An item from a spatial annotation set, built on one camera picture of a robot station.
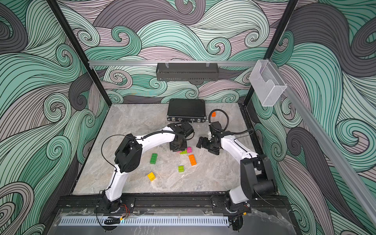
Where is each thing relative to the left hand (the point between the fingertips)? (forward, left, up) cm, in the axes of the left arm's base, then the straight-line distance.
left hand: (183, 148), depth 90 cm
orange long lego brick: (-6, -6, -3) cm, 9 cm away
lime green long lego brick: (-1, 0, -4) cm, 4 cm away
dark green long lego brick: (-5, +18, -2) cm, 19 cm away
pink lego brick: (0, -4, -1) cm, 4 cm away
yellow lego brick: (-17, +17, -1) cm, 24 cm away
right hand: (-1, -12, +2) cm, 12 cm away
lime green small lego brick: (-12, +1, -4) cm, 12 cm away
